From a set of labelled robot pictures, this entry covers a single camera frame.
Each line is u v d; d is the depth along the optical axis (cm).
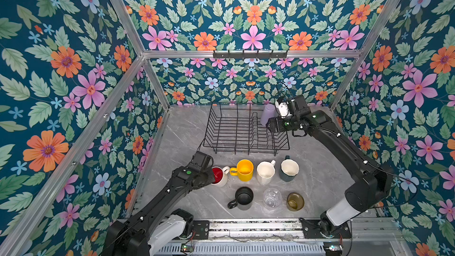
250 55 92
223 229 75
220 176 80
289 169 88
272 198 82
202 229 74
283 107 72
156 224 49
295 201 80
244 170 90
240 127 105
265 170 84
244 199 82
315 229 73
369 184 41
